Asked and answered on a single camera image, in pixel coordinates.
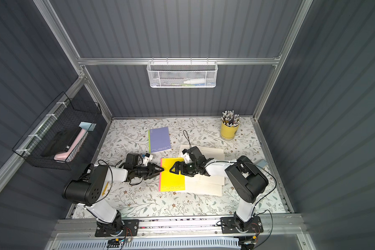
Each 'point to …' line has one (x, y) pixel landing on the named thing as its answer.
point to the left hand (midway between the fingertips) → (163, 173)
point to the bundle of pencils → (229, 119)
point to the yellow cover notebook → (170, 181)
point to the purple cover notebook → (159, 139)
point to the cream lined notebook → (205, 185)
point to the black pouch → (61, 142)
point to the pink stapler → (62, 157)
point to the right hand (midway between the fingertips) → (175, 174)
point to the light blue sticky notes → (85, 125)
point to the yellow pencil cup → (227, 133)
